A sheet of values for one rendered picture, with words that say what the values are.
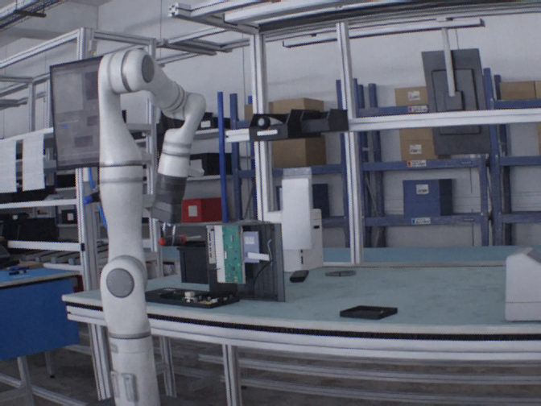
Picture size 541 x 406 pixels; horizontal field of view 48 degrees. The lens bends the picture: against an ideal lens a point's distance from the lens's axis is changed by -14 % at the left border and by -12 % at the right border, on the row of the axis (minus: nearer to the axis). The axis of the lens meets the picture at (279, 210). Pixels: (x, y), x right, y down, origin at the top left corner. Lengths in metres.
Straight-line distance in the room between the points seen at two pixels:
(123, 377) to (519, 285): 0.83
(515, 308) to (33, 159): 2.88
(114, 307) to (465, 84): 2.54
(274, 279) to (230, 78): 5.27
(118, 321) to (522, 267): 0.82
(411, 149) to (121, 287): 4.38
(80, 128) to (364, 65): 3.69
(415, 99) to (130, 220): 4.33
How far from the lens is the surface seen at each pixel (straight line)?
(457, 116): 2.22
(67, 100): 3.10
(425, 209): 5.45
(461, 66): 3.52
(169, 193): 1.63
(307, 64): 6.52
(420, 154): 5.47
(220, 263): 1.93
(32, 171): 3.71
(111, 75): 1.34
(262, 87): 2.62
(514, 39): 5.82
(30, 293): 3.26
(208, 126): 6.45
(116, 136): 1.33
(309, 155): 5.98
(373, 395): 3.67
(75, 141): 3.10
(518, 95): 5.29
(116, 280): 1.31
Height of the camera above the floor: 1.31
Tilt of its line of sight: 2 degrees down
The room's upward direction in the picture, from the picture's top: 3 degrees counter-clockwise
